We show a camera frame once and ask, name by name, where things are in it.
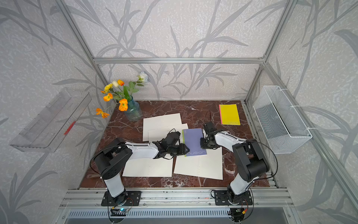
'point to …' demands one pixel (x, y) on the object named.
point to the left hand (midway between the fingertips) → (188, 151)
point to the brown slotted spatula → (93, 175)
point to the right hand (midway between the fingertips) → (203, 144)
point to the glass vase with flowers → (120, 94)
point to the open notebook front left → (158, 166)
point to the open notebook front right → (209, 165)
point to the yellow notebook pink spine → (229, 115)
